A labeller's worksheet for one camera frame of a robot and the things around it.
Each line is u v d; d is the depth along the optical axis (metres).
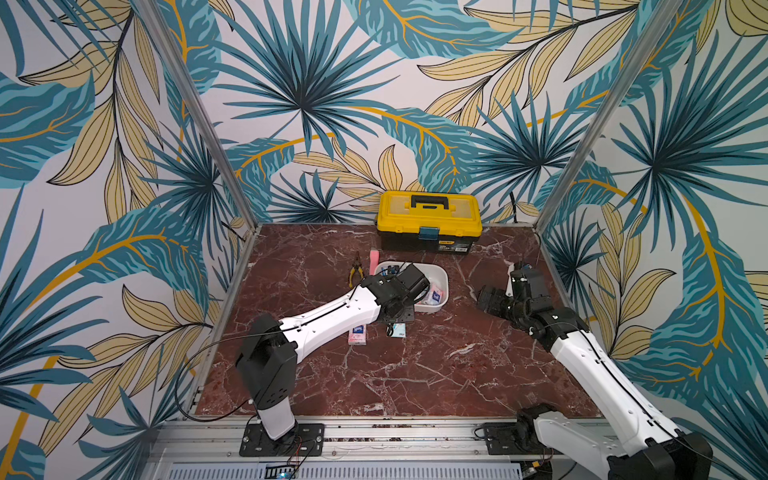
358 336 0.88
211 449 0.73
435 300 0.95
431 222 1.00
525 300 0.59
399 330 0.80
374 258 1.09
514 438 0.73
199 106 0.84
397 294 0.59
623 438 0.42
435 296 0.96
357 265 1.06
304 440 0.73
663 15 0.69
